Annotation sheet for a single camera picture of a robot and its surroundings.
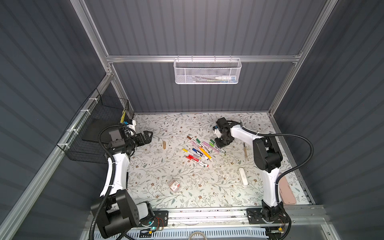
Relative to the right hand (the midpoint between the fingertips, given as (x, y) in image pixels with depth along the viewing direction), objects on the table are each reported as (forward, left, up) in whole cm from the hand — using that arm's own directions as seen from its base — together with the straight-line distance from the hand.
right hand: (221, 145), depth 101 cm
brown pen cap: (+1, +39, +1) cm, 39 cm away
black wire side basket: (-16, +69, +31) cm, 78 cm away
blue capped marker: (-6, +16, +1) cm, 17 cm away
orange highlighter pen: (-8, +9, 0) cm, 12 cm away
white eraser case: (-23, -10, +2) cm, 25 cm away
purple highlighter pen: (-1, +7, +1) cm, 8 cm away
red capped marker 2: (-12, +17, 0) cm, 21 cm away
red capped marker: (-11, +16, +1) cm, 19 cm away
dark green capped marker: (+4, +16, 0) cm, 16 cm away
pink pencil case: (-32, -32, +1) cm, 45 cm away
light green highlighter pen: (+1, +7, 0) cm, 7 cm away
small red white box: (-27, +29, +2) cm, 40 cm away
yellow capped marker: (-6, +20, +1) cm, 21 cm away
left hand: (-6, +46, +21) cm, 51 cm away
